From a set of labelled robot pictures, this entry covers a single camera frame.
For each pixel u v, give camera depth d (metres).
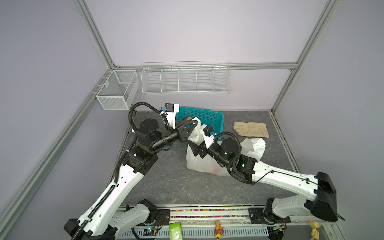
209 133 0.53
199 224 0.73
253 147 0.55
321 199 0.39
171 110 0.51
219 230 0.68
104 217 0.38
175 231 0.68
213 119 1.09
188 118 1.10
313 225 0.70
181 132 0.51
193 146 0.59
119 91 1.01
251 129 1.08
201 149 0.57
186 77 0.98
